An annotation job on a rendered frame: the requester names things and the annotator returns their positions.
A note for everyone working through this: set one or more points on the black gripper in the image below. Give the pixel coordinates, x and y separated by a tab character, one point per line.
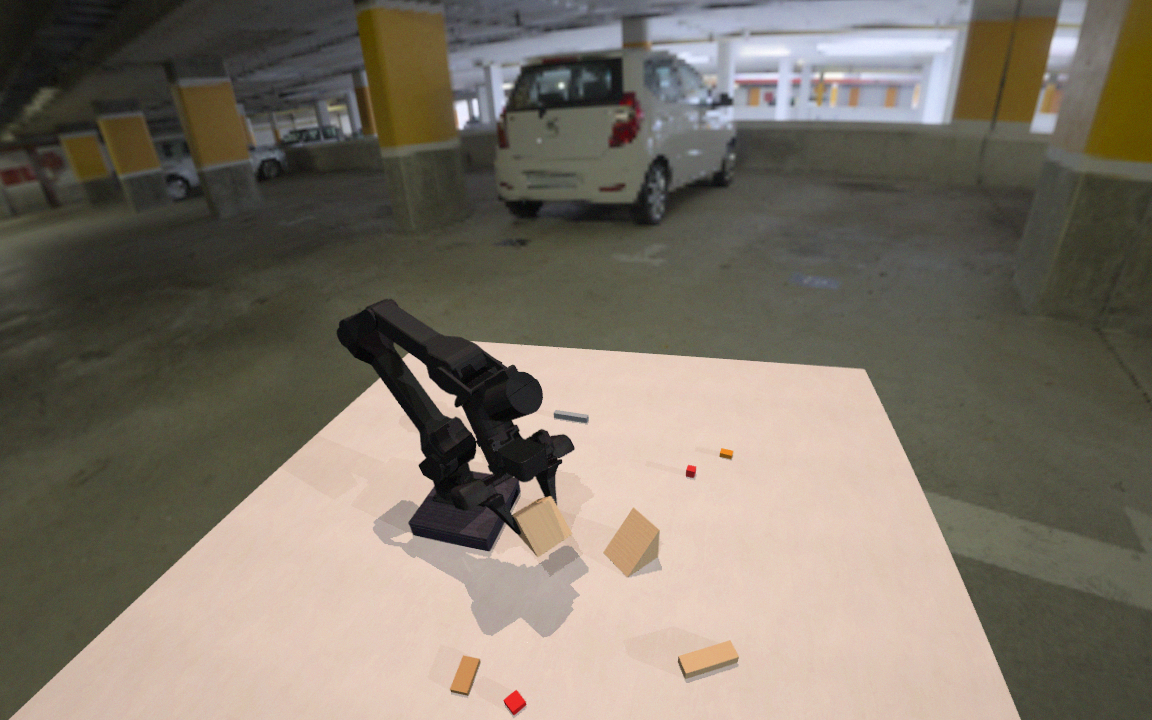
481	492

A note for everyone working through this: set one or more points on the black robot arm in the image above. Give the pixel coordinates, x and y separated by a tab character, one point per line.
489	393

